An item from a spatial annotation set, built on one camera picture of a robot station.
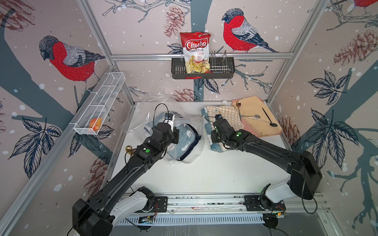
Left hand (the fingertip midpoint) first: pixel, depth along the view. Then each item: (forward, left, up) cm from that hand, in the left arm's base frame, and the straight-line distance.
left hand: (178, 124), depth 76 cm
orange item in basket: (-6, +36, +9) cm, 38 cm away
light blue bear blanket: (+5, -4, -21) cm, 22 cm away
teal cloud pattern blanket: (-4, -21, -17) cm, 27 cm away
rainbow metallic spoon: (+37, -45, -24) cm, 63 cm away
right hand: (+2, -20, -11) cm, 22 cm away
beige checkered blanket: (+21, -33, -15) cm, 42 cm away
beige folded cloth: (+31, -57, -25) cm, 70 cm away
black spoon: (+18, -66, -25) cm, 73 cm away
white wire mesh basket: (+10, +43, +6) cm, 45 cm away
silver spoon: (+27, -57, -25) cm, 67 cm away
